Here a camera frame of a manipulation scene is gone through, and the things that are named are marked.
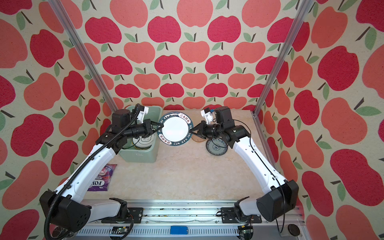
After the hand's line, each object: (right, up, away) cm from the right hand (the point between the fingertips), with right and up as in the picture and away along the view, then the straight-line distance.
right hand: (193, 130), depth 71 cm
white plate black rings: (-33, -10, +30) cm, 46 cm away
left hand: (-13, +1, 0) cm, 13 cm away
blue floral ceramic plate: (+17, -12, +31) cm, 37 cm away
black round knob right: (+43, -42, -8) cm, 61 cm away
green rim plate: (-9, -1, +1) cm, 9 cm away
